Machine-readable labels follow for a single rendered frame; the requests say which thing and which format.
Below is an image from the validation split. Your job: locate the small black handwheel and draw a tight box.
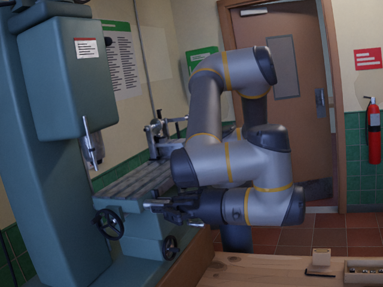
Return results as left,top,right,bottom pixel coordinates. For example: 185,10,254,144
161,234,181,262

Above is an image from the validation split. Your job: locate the grey slotted milling table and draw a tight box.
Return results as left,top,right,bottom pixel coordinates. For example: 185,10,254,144
92,140,188,200

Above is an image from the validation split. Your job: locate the red wall sign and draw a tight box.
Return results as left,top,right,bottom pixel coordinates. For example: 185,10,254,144
353,47,383,71

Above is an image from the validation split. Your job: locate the green wall poster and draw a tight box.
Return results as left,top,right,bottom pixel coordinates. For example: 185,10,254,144
185,45,220,77

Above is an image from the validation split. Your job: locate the pale blank wall sheet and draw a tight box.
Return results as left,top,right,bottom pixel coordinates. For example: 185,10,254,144
139,26,174,80

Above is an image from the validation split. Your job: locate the aluminium plate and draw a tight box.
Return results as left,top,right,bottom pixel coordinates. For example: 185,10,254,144
155,142,185,157

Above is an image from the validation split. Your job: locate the grey wall conduit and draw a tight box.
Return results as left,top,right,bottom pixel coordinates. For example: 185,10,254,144
133,0,158,120

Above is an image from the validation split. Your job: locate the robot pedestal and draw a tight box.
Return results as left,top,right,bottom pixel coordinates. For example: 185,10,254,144
220,223,254,254

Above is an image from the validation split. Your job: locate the thin silver lever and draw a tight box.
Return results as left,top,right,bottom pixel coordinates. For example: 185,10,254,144
82,115,99,172

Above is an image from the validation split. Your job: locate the black hex key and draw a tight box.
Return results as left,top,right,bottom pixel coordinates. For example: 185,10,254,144
304,268,336,279

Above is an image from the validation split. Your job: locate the grey table handle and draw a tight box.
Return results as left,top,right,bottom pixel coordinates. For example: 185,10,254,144
142,200,174,210

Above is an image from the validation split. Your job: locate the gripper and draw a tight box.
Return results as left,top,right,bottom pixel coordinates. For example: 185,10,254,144
163,188,227,225

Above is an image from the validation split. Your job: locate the grey clamp bracket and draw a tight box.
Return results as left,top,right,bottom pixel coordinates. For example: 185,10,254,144
143,124,168,160

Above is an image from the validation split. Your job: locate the red fire extinguisher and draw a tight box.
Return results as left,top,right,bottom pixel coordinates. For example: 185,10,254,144
363,95,382,166

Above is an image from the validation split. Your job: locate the wooden parts box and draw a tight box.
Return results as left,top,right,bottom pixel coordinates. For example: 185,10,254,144
343,258,383,285

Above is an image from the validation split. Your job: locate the grey spindle chuck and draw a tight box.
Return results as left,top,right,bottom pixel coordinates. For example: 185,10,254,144
80,130,106,165

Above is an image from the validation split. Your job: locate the brown door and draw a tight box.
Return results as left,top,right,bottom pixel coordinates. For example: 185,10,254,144
217,0,348,215

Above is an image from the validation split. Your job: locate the small wooden block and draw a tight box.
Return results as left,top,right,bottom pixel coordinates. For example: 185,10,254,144
312,247,332,267

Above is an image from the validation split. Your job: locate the brown wooden machine base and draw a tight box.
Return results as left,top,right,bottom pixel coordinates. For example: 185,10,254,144
155,223,216,287

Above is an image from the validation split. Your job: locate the green milling machine body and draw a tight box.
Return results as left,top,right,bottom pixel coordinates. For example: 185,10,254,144
0,0,207,287

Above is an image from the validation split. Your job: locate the white poster with green header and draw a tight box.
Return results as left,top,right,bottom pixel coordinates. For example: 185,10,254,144
100,19,143,101

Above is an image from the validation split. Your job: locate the large black handwheel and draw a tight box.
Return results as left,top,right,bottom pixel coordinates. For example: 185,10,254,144
90,207,126,242

